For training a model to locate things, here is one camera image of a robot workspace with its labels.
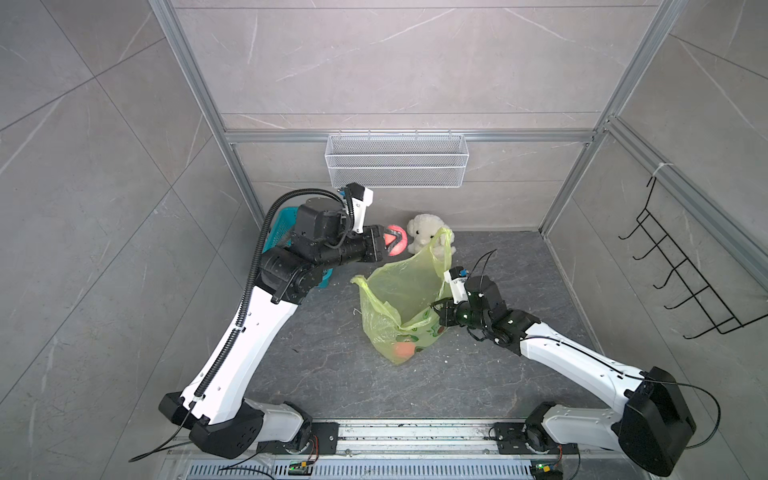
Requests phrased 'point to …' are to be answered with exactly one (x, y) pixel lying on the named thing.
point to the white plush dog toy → (421, 230)
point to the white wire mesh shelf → (397, 160)
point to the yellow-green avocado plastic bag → (399, 298)
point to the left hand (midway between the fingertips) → (395, 232)
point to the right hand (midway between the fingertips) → (433, 305)
